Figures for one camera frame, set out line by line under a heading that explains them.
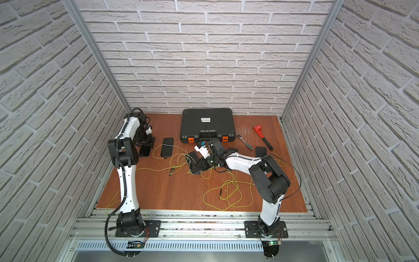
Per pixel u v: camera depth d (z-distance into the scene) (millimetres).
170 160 974
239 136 1070
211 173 829
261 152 1005
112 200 819
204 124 1068
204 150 814
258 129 1111
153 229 732
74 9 700
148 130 994
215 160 715
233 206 812
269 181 481
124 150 669
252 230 737
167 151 1007
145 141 946
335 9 695
